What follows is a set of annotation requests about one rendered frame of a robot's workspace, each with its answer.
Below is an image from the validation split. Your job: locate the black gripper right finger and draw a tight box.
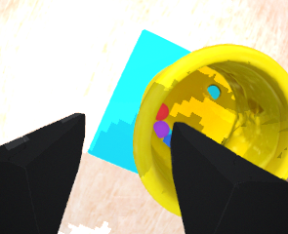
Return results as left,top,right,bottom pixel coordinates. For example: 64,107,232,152
170,122,288,234

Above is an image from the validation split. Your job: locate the purple marble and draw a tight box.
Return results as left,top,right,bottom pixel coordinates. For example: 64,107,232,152
154,121,170,137

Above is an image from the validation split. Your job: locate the yellow cup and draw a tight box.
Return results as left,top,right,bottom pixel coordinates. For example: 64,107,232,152
133,43,288,217

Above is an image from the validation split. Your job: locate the red marble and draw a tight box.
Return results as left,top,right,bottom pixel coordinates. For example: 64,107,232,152
155,102,170,121

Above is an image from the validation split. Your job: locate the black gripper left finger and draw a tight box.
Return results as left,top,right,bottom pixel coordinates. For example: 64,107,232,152
0,113,86,234

